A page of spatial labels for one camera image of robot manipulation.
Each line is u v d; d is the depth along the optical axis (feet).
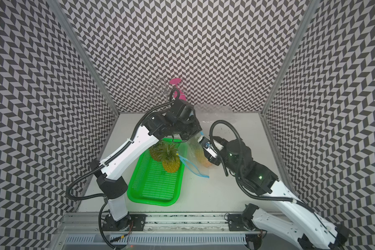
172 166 2.68
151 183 2.77
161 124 1.49
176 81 3.24
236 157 1.46
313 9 2.22
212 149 1.65
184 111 1.66
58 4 2.34
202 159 2.77
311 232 1.25
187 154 2.86
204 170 2.96
